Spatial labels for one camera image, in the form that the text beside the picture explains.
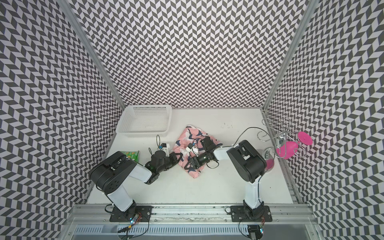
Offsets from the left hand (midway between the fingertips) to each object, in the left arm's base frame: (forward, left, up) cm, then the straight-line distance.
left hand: (183, 155), depth 91 cm
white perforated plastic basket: (+30, +24, -1) cm, 38 cm away
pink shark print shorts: (+15, -4, +1) cm, 15 cm away
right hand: (-8, -4, 0) cm, 9 cm away
